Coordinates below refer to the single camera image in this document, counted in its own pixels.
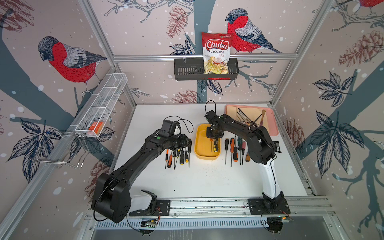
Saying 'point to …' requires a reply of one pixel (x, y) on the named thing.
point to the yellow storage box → (204, 146)
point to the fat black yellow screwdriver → (186, 158)
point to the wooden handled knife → (263, 111)
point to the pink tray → (242, 117)
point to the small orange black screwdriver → (235, 154)
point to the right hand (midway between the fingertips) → (209, 135)
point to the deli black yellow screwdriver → (226, 146)
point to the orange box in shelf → (96, 126)
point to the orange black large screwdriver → (232, 149)
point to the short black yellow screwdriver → (215, 143)
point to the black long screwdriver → (189, 146)
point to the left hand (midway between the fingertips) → (191, 139)
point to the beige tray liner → (252, 113)
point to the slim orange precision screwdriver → (166, 156)
